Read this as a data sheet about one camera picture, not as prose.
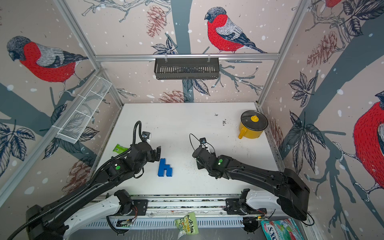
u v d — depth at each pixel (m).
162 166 0.86
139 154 0.55
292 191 0.40
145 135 0.66
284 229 0.66
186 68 1.07
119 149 0.95
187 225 0.68
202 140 0.71
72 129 0.80
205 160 0.59
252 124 0.96
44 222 0.39
